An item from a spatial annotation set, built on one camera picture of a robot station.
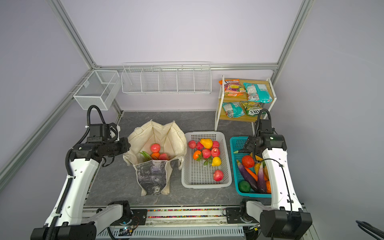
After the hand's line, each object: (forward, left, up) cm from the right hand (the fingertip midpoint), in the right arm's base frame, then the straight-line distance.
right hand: (258, 150), depth 74 cm
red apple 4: (+7, +25, -16) cm, 31 cm away
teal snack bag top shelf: (+27, -2, +14) cm, 31 cm away
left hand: (+1, +64, +3) cm, 64 cm away
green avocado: (-13, +6, -16) cm, 21 cm away
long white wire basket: (+49, +55, +10) cm, 74 cm away
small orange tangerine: (+5, +31, -14) cm, 34 cm away
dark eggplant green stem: (+10, +3, -18) cm, 21 cm away
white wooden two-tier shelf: (+23, +4, +13) cm, 27 cm away
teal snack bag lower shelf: (+32, +8, -2) cm, 33 cm away
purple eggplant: (-6, +2, -19) cm, 20 cm away
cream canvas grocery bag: (-12, +52, -4) cm, 53 cm away
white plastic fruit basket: (-5, +32, -20) cm, 38 cm away
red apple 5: (+8, +20, -15) cm, 26 cm away
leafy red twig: (+4, +24, -19) cm, 31 cm away
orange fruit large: (+4, +56, -13) cm, 57 cm away
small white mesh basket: (+44, +96, +6) cm, 106 cm away
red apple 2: (+3, +51, -12) cm, 52 cm away
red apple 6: (-7, +19, -16) cm, 26 cm away
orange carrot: (-6, -2, -19) cm, 20 cm away
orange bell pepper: (-13, -6, -15) cm, 21 cm away
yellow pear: (+13, +25, -14) cm, 31 cm away
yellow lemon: (+2, +20, -17) cm, 26 cm away
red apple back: (+12, +30, -15) cm, 35 cm away
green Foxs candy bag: (+32, -4, -2) cm, 33 cm away
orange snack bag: (+31, +11, +15) cm, 36 cm away
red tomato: (+1, +1, -15) cm, 15 cm away
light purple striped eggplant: (-13, -3, -14) cm, 19 cm away
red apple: (+9, +57, -13) cm, 59 cm away
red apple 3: (+12, +34, -14) cm, 39 cm away
